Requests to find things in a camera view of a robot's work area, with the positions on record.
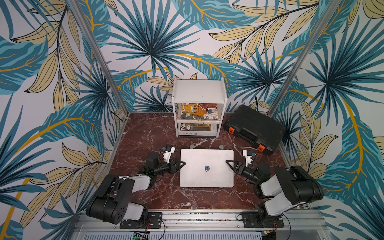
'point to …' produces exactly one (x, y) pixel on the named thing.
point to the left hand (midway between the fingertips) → (183, 165)
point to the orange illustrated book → (197, 111)
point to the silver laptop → (206, 168)
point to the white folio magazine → (197, 129)
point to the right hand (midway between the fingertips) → (221, 167)
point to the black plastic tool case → (265, 130)
